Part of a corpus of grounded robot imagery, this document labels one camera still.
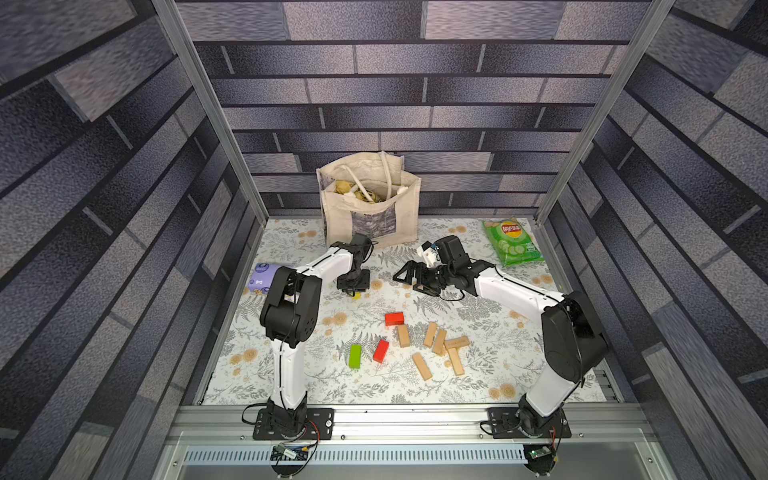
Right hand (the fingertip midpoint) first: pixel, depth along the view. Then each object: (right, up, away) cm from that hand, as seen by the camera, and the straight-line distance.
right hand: (401, 280), depth 87 cm
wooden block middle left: (+9, -17, +2) cm, 19 cm away
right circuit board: (+34, -41, -14) cm, 55 cm away
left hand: (-13, -3, +11) cm, 18 cm away
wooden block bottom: (+6, -24, -4) cm, 25 cm away
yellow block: (-14, -5, +5) cm, 16 cm away
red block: (-1, -13, +5) cm, 14 cm away
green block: (-13, -22, -3) cm, 26 cm away
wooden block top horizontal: (+17, -19, 0) cm, 25 cm away
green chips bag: (+41, +11, +18) cm, 46 cm away
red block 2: (-6, -21, -2) cm, 22 cm away
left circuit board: (-29, -40, -16) cm, 52 cm away
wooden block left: (+1, -16, 0) cm, 16 cm away
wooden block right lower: (+16, -22, -2) cm, 27 cm away
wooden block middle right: (+12, -17, +1) cm, 21 cm away
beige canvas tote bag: (-10, +28, +13) cm, 32 cm away
